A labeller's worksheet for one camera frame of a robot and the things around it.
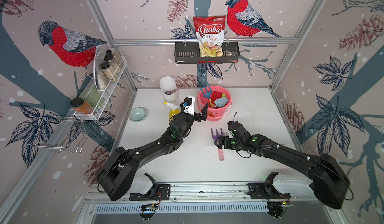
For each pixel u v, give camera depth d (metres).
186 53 0.95
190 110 0.67
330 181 0.41
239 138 0.63
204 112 0.69
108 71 0.76
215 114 0.92
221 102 0.98
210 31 0.80
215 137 0.93
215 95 0.98
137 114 1.03
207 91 0.98
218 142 0.77
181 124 0.58
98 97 0.67
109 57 0.80
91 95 0.69
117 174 0.41
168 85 1.07
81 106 0.60
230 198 0.73
